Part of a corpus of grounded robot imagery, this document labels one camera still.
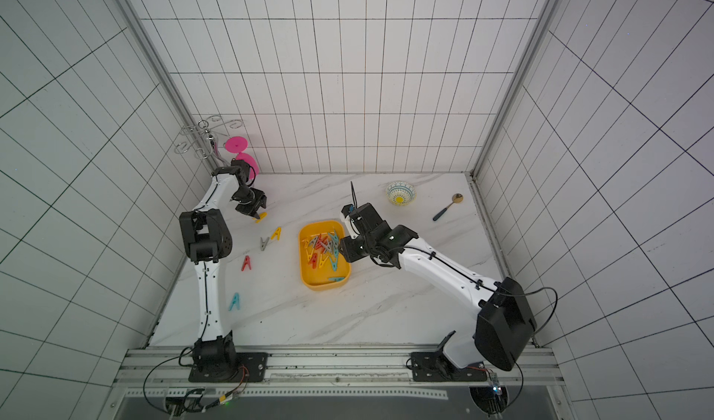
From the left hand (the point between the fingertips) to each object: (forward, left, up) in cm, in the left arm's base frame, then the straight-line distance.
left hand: (265, 209), depth 105 cm
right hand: (-24, -30, +13) cm, 41 cm away
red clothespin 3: (-21, -22, -1) cm, 30 cm away
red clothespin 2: (-14, -23, -1) cm, 27 cm away
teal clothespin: (-34, +1, -1) cm, 34 cm away
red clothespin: (-21, +2, -2) cm, 21 cm away
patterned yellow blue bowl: (+9, -53, 0) cm, 54 cm away
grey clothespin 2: (-13, -21, -1) cm, 25 cm away
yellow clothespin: (-2, +1, -1) cm, 3 cm away
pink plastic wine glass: (+11, +6, +23) cm, 26 cm away
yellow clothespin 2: (-9, -6, -2) cm, 11 cm away
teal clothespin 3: (-22, -29, -1) cm, 36 cm away
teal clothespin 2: (-12, -28, 0) cm, 30 cm away
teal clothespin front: (-27, -30, -1) cm, 40 cm away
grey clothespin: (-14, -2, -2) cm, 15 cm away
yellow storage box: (-22, -24, -2) cm, 32 cm away
